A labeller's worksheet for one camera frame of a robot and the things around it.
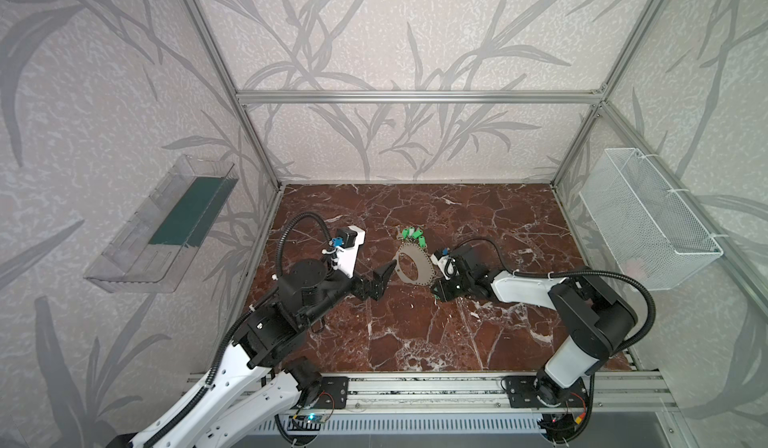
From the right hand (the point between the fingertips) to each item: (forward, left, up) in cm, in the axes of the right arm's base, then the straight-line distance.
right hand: (431, 280), depth 92 cm
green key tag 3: (+15, +2, -1) cm, 15 cm away
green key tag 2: (+19, +6, -1) cm, 20 cm away
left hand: (-7, +13, +31) cm, 35 cm away
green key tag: (+19, +8, -2) cm, 21 cm away
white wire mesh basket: (-5, -46, +32) cm, 56 cm away
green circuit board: (-36, +33, -3) cm, 49 cm away
